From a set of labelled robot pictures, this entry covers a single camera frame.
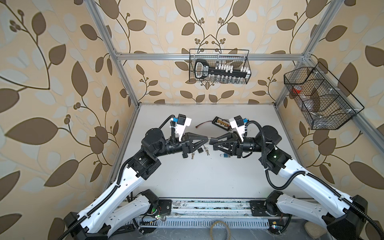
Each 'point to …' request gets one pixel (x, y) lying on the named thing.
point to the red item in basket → (297, 89)
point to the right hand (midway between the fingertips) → (214, 145)
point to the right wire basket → (325, 103)
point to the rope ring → (219, 221)
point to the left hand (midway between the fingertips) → (207, 141)
